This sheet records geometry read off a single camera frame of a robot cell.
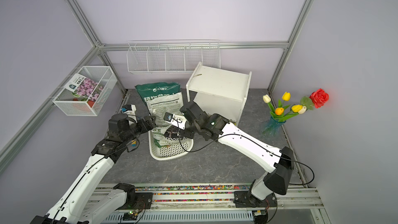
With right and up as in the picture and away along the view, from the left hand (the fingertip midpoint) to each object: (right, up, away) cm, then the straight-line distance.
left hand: (150, 119), depth 76 cm
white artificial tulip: (+59, +10, +2) cm, 60 cm away
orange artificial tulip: (+61, +5, -6) cm, 62 cm away
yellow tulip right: (+70, +6, -5) cm, 70 cm away
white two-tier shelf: (+34, +14, -3) cm, 37 cm away
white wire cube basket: (-37, +8, -5) cm, 38 cm away
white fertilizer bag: (+2, +7, +7) cm, 11 cm away
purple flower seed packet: (-31, +16, -2) cm, 35 cm away
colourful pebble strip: (+20, -37, +1) cm, 42 cm away
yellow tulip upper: (+68, +12, +1) cm, 69 cm away
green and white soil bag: (+9, -7, -4) cm, 12 cm away
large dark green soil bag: (+2, +16, +4) cm, 16 cm away
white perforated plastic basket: (+5, -20, +13) cm, 25 cm away
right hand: (+16, 0, -5) cm, 17 cm away
